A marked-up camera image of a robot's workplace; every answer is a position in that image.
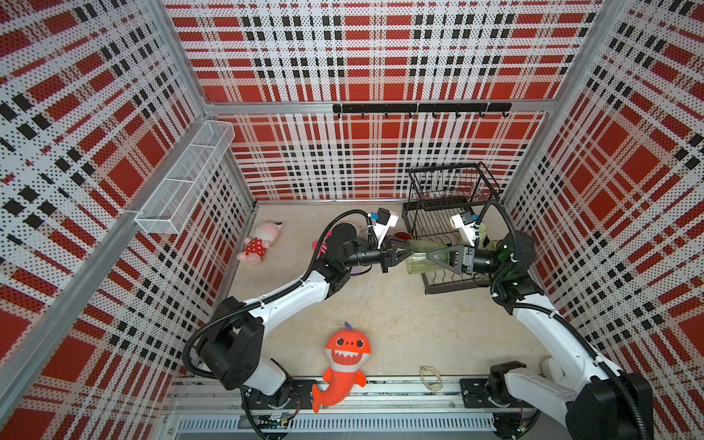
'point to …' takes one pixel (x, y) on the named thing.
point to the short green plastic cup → (417, 262)
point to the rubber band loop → (434, 387)
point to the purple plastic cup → (360, 269)
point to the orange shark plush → (346, 350)
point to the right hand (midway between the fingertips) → (430, 258)
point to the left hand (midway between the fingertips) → (420, 248)
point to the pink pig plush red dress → (256, 245)
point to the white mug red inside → (402, 236)
